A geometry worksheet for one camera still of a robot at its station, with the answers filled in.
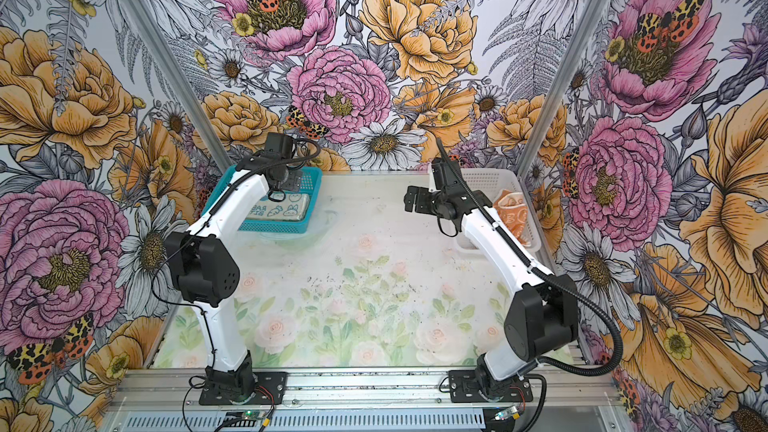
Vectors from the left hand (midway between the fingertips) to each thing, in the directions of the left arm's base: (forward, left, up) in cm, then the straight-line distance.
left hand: (274, 183), depth 91 cm
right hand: (-10, -43, +1) cm, 44 cm away
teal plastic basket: (+9, -7, -11) cm, 16 cm away
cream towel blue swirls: (+5, +2, -18) cm, 19 cm away
